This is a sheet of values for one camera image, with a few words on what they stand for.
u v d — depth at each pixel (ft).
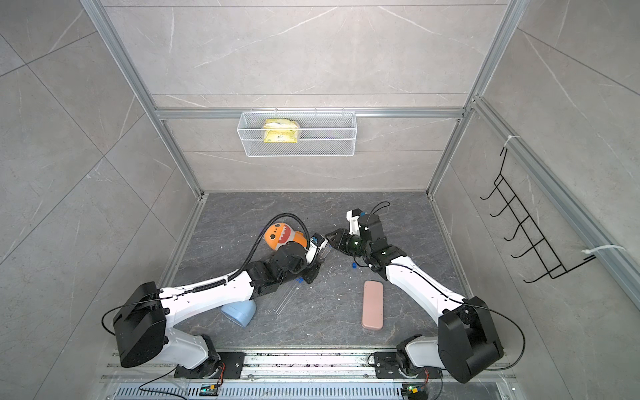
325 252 2.33
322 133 3.30
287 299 2.83
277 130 2.81
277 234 3.14
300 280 2.27
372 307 2.75
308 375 2.39
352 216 2.50
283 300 2.81
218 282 1.68
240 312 2.49
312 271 2.29
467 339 1.34
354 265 3.13
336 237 2.66
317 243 2.24
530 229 2.20
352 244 2.34
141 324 1.37
